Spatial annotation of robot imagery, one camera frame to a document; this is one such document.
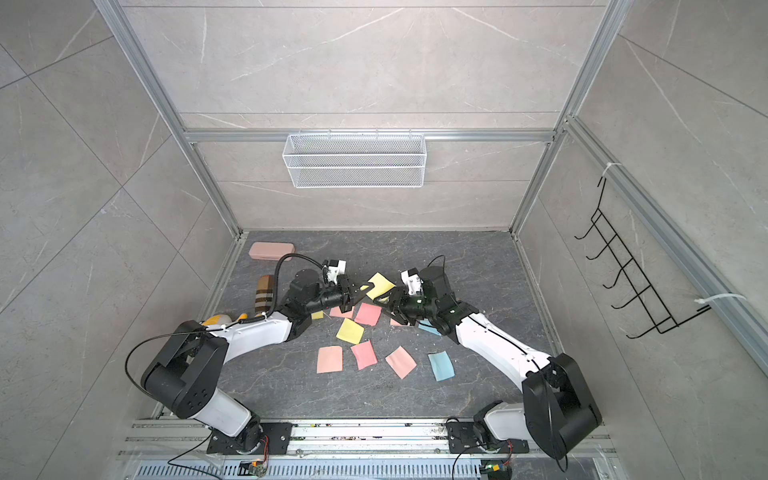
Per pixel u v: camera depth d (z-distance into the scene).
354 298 0.76
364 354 0.88
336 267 0.81
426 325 0.69
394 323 0.76
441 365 0.85
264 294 0.98
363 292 0.79
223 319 0.88
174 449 0.73
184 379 0.45
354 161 1.01
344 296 0.74
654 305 0.61
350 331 0.94
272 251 1.13
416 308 0.69
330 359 0.86
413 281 0.77
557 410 0.41
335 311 0.80
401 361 0.86
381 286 0.81
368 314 0.95
